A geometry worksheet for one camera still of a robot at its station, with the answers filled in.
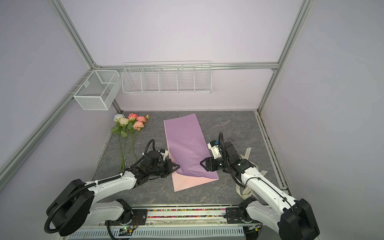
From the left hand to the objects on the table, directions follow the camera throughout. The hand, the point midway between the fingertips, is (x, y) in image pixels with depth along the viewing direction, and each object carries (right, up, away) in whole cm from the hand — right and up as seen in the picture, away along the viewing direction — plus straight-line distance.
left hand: (180, 168), depth 82 cm
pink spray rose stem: (-34, +23, +26) cm, 48 cm away
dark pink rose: (-40, +30, +30) cm, 59 cm away
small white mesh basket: (-56, +46, +15) cm, 74 cm away
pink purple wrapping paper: (+3, +9, +17) cm, 20 cm away
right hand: (+14, +4, -2) cm, 14 cm away
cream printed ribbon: (+43, +7, +17) cm, 47 cm away
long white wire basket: (-11, +56, +16) cm, 59 cm away
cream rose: (-46, +27, +27) cm, 59 cm away
